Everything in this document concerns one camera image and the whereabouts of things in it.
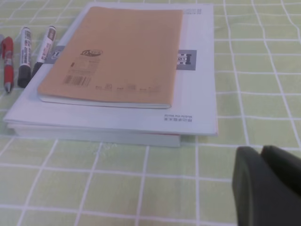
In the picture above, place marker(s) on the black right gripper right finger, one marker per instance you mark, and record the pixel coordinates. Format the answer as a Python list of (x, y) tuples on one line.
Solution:
[(285, 165)]

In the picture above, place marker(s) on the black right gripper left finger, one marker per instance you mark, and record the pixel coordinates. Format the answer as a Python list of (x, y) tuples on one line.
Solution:
[(261, 198)]

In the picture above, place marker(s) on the red gel pen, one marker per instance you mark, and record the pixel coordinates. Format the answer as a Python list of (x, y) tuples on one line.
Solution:
[(7, 47)]

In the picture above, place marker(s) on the large white book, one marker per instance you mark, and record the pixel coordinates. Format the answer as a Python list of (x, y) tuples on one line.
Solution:
[(194, 109)]

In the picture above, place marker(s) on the tan kraft notebook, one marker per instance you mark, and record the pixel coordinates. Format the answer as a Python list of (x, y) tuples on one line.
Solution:
[(118, 58)]

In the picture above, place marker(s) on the white marker black cap middle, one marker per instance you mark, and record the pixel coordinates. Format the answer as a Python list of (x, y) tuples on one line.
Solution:
[(24, 73)]

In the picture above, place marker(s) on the white marker black cap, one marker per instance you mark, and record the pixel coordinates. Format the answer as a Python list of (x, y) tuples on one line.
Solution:
[(24, 73), (46, 46)]

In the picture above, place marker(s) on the white marker black cap right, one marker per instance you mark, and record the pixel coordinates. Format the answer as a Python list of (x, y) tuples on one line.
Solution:
[(46, 46)]

